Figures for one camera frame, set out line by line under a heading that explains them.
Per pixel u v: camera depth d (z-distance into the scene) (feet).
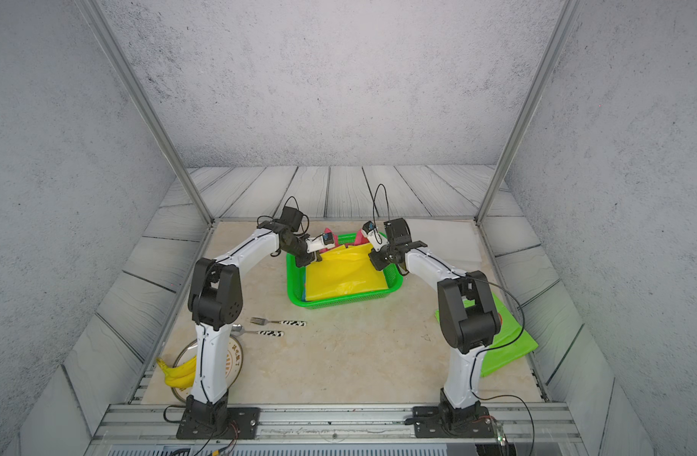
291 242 2.64
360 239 3.41
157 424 2.44
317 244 2.94
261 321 3.00
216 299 1.90
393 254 2.37
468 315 1.67
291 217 2.75
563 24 2.35
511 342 1.60
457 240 3.49
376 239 2.77
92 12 2.30
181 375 2.51
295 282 3.00
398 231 2.54
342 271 3.14
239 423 2.39
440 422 2.38
